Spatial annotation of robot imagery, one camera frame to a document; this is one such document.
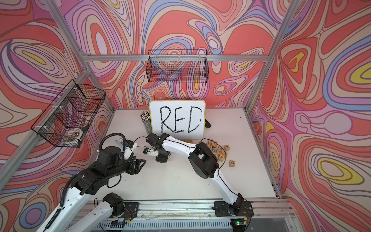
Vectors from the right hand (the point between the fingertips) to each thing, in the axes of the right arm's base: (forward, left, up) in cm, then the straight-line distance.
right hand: (165, 160), depth 91 cm
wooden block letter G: (-4, -42, +1) cm, 42 cm away
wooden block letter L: (+6, -40, +2) cm, 41 cm away
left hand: (-8, +8, +19) cm, 22 cm away
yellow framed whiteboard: (+18, -13, +18) cm, 29 cm away
